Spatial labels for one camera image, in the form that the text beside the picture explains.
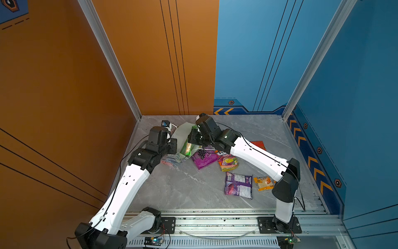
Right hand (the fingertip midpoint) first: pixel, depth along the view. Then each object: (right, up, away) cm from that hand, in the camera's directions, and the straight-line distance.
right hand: (187, 136), depth 75 cm
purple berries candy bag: (+27, -27, +8) cm, 39 cm away
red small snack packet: (+45, -7, +28) cm, 54 cm away
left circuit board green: (-15, -48, -4) cm, 51 cm away
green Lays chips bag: (+1, -6, -3) cm, 6 cm away
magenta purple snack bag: (+8, -13, +16) cm, 23 cm away
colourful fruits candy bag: (+22, -16, +16) cm, 32 cm away
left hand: (-7, -1, +1) cm, 7 cm away
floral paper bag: (-3, +2, -1) cm, 4 cm away
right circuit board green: (+46, -48, -5) cm, 66 cm away
